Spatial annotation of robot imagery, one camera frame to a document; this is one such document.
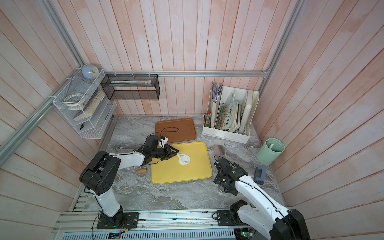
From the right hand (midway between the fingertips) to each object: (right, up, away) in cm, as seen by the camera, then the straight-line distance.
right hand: (223, 182), depth 83 cm
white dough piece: (-23, +11, +11) cm, 28 cm away
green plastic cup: (+27, +18, 0) cm, 32 cm away
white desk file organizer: (+18, +47, +9) cm, 51 cm away
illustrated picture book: (+7, +38, +14) cm, 41 cm away
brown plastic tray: (-27, +30, +1) cm, 40 cm away
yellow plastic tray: (-31, +5, +7) cm, 32 cm away
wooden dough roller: (-48, +4, +6) cm, 49 cm away
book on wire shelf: (-73, +43, -3) cm, 85 cm away
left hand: (-26, +15, +8) cm, 31 cm away
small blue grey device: (+22, +4, +2) cm, 22 cm away
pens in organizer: (-7, +37, +15) cm, 40 cm away
